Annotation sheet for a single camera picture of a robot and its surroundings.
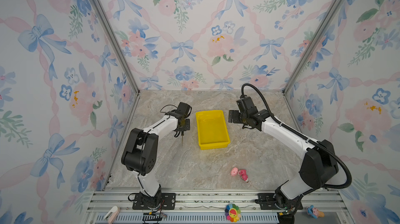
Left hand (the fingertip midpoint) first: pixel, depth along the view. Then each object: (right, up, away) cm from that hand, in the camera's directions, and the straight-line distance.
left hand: (184, 125), depth 95 cm
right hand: (+30, +7, -7) cm, 31 cm away
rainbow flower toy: (+24, -37, -24) cm, 51 cm away
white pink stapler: (-29, -37, -26) cm, 54 cm away
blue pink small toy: (+61, -36, -26) cm, 75 cm away
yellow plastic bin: (+17, -5, +1) cm, 18 cm away
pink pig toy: (+31, -23, -15) cm, 42 cm away
